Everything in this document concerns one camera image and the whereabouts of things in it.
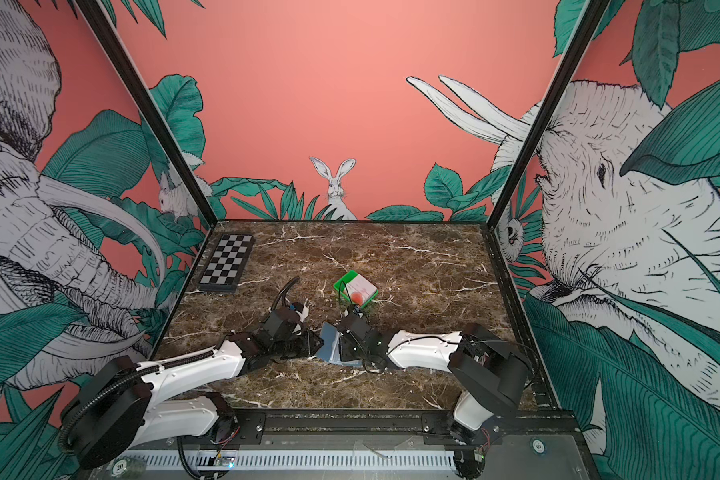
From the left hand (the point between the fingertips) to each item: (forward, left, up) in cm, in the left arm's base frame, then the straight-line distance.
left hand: (326, 340), depth 84 cm
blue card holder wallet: (-2, -1, -4) cm, 4 cm away
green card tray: (+19, -4, -2) cm, 19 cm away
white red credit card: (+17, -10, -1) cm, 20 cm away
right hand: (0, -4, -2) cm, 4 cm away
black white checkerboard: (+31, +37, -2) cm, 48 cm away
